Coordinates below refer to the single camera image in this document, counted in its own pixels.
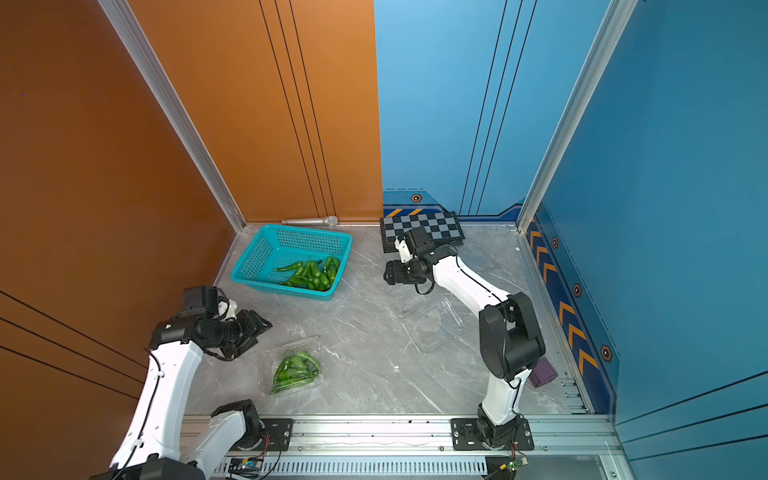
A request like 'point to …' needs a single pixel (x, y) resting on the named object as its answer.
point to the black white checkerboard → (443, 228)
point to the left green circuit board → (249, 467)
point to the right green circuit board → (512, 464)
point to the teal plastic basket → (299, 261)
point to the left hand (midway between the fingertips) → (266, 325)
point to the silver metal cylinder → (330, 221)
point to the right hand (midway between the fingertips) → (395, 274)
